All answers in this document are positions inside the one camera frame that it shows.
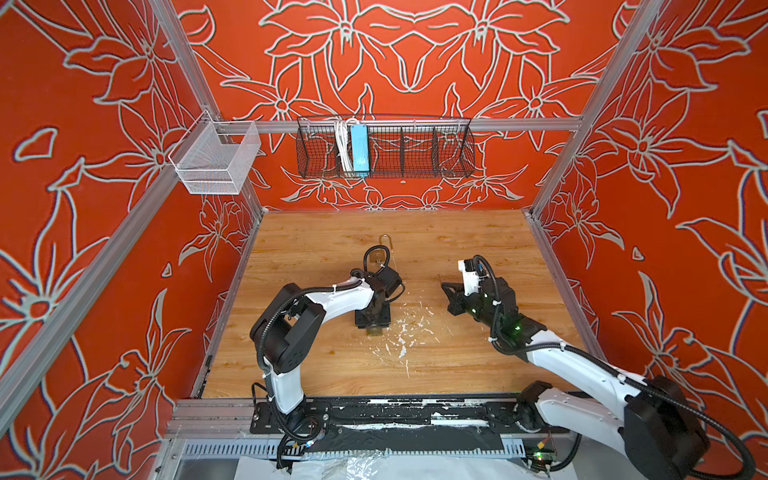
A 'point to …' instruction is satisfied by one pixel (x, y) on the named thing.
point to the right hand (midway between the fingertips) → (439, 284)
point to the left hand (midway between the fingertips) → (380, 325)
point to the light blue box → (360, 149)
